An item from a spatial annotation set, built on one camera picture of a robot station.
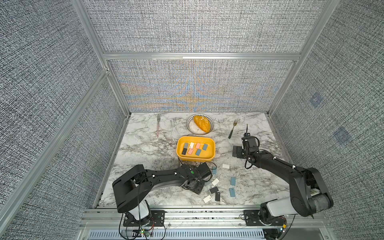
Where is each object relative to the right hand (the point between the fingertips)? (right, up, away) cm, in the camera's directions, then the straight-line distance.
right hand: (241, 146), depth 92 cm
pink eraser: (-26, 0, +8) cm, 27 cm away
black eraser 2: (-18, -23, -11) cm, 31 cm away
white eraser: (-31, 0, +7) cm, 32 cm away
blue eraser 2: (-26, -5, +5) cm, 27 cm away
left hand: (-26, -22, -11) cm, 36 cm away
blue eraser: (-22, -2, +8) cm, 23 cm away
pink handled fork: (-56, +17, +24) cm, 64 cm away
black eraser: (-35, -3, +6) cm, 36 cm away
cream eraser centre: (-17, -20, -7) cm, 27 cm away
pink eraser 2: (-31, -4, +5) cm, 32 cm away
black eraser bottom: (-17, -25, -13) cm, 33 cm away
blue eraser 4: (-6, -20, -5) cm, 22 cm away
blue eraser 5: (-9, -24, -11) cm, 27 cm away
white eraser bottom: (-22, -27, -13) cm, 37 cm away
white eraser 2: (-9, -12, -1) cm, 16 cm away
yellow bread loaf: (-23, +15, +13) cm, 30 cm away
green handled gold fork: (+2, +14, +21) cm, 25 cm away
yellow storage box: (-20, -6, +3) cm, 21 cm away
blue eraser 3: (-17, -15, -3) cm, 23 cm away
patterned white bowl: (-29, +11, +17) cm, 36 cm away
